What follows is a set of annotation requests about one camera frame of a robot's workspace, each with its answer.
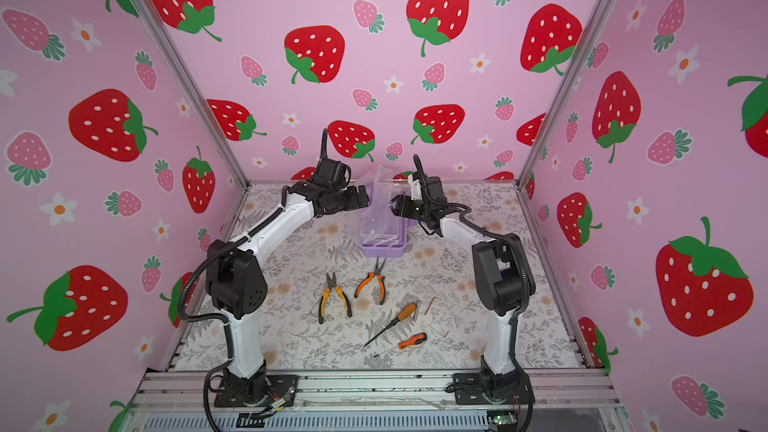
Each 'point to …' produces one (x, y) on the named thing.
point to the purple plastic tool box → (383, 231)
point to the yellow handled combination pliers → (331, 282)
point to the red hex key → (436, 298)
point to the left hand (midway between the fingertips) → (360, 199)
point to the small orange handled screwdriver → (414, 340)
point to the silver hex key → (443, 335)
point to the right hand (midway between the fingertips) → (392, 203)
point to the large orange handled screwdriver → (405, 313)
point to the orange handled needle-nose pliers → (370, 276)
